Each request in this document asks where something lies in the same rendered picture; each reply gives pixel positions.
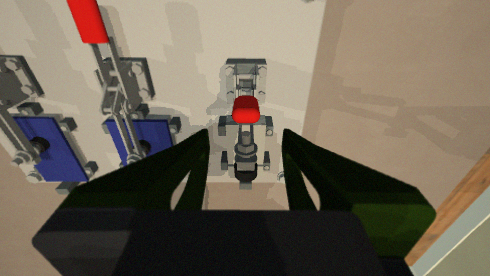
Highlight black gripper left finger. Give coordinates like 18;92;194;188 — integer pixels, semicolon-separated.
54;129;210;212

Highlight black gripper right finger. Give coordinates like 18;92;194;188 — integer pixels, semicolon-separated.
281;129;437;260

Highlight cream rectangular block with slot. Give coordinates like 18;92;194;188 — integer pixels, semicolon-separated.
226;115;266;176

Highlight grey toggle clamp with red handle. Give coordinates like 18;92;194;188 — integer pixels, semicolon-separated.
0;55;50;167

